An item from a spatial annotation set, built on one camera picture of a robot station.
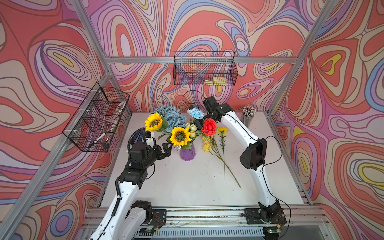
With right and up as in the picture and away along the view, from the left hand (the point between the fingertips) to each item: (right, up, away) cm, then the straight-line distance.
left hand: (167, 145), depth 76 cm
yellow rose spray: (+25, -3, +22) cm, 33 cm away
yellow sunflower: (+8, +5, -10) cm, 14 cm away
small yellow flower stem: (+34, +2, +25) cm, 42 cm away
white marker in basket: (-34, +2, -5) cm, 34 cm away
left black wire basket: (-41, +10, +4) cm, 42 cm away
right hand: (+12, +6, +7) cm, 15 cm away
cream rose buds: (+13, +9, -5) cm, 16 cm away
